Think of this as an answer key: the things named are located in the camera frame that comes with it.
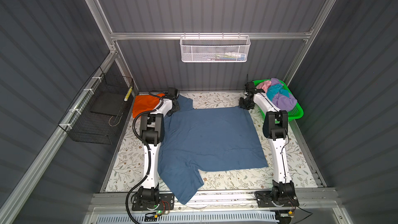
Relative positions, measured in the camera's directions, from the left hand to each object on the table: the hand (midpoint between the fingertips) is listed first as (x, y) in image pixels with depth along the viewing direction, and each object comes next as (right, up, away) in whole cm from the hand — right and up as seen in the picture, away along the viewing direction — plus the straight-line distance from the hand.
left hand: (172, 108), depth 110 cm
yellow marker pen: (-18, +8, -28) cm, 34 cm away
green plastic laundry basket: (+84, -3, -8) cm, 85 cm away
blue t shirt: (+17, -20, -15) cm, 30 cm away
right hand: (+51, +1, +1) cm, 51 cm away
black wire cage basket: (-30, -4, -36) cm, 47 cm away
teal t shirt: (+73, +14, -1) cm, 74 cm away
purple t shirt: (+77, +5, -4) cm, 77 cm away
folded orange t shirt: (-20, +4, +1) cm, 20 cm away
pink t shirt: (+66, +16, -2) cm, 68 cm away
